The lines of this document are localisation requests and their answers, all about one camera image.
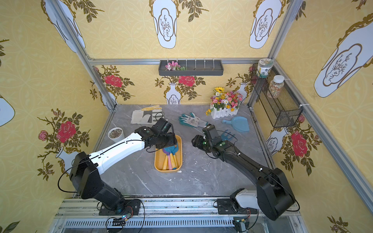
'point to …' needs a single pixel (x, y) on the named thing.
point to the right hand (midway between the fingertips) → (197, 139)
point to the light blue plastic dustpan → (238, 123)
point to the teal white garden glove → (192, 120)
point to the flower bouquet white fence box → (224, 104)
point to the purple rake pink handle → (170, 167)
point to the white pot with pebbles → (116, 133)
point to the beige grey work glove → (148, 115)
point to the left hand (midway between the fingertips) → (169, 140)
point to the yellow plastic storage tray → (159, 157)
